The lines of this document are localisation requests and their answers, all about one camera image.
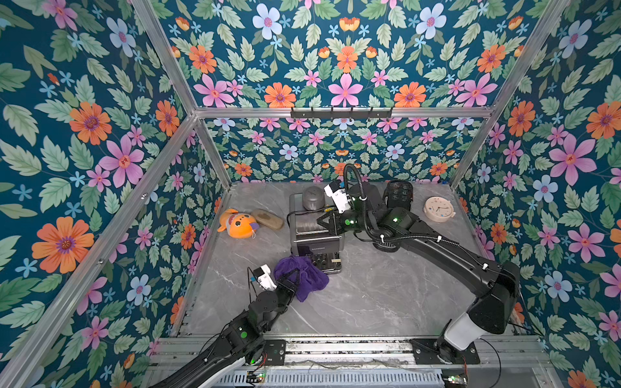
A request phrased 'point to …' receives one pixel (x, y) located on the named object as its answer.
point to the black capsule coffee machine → (398, 193)
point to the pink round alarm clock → (438, 209)
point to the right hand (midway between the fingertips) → (324, 215)
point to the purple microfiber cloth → (311, 278)
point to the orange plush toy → (238, 225)
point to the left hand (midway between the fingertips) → (306, 270)
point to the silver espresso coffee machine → (310, 238)
